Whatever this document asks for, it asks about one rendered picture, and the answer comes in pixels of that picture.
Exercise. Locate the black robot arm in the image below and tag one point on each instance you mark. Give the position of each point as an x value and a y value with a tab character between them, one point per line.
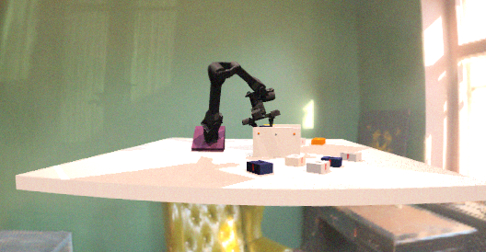
217	74

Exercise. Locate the white block with red arrow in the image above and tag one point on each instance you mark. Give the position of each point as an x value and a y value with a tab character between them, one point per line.
350	156

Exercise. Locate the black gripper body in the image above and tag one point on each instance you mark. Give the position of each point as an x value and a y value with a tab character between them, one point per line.
257	106

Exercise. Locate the orange rectangular block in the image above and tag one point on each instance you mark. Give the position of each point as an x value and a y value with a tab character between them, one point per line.
317	141

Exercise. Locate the small beige block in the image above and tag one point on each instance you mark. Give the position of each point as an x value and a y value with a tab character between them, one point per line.
295	160

